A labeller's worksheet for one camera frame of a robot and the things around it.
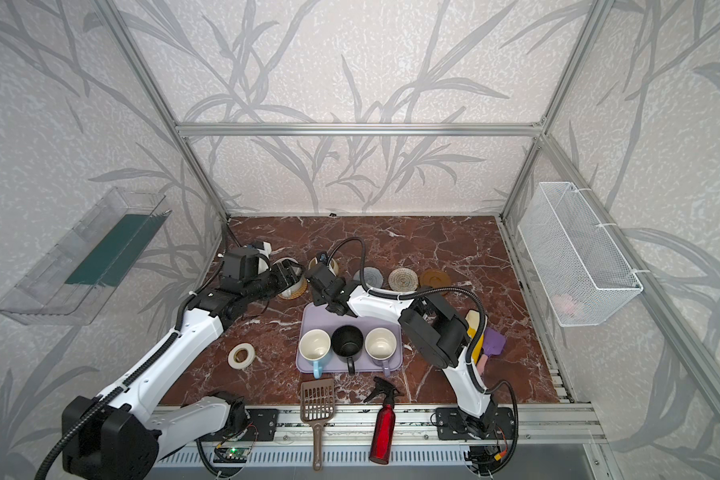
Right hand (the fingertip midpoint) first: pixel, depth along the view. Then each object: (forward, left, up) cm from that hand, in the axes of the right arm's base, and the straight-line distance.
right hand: (321, 276), depth 93 cm
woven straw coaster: (-1, +7, -8) cm, 11 cm away
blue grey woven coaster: (+5, -16, -8) cm, 18 cm away
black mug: (-20, -9, -5) cm, 22 cm away
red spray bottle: (-39, -20, -5) cm, 44 cm away
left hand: (-4, +2, +14) cm, 15 cm away
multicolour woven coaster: (+4, -27, -8) cm, 28 cm away
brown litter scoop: (-35, -2, -7) cm, 35 cm away
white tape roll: (-22, +22, -7) cm, 32 cm away
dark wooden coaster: (+4, -38, -8) cm, 39 cm away
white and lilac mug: (-20, -19, -5) cm, 28 cm away
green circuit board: (-45, +17, -8) cm, 49 cm away
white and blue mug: (-21, 0, -4) cm, 21 cm away
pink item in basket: (-16, -64, +13) cm, 67 cm away
